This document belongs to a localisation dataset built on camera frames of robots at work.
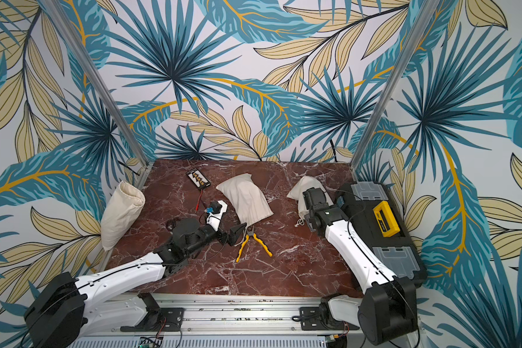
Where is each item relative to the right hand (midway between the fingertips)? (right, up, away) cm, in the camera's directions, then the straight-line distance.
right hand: (315, 215), depth 83 cm
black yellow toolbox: (+22, 0, -2) cm, 22 cm away
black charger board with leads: (-52, +13, +27) cm, 60 cm away
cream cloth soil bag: (-26, +5, +14) cm, 30 cm away
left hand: (-29, 0, -6) cm, 30 cm away
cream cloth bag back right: (-4, +7, +21) cm, 23 cm away
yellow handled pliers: (-25, -8, +11) cm, 29 cm away
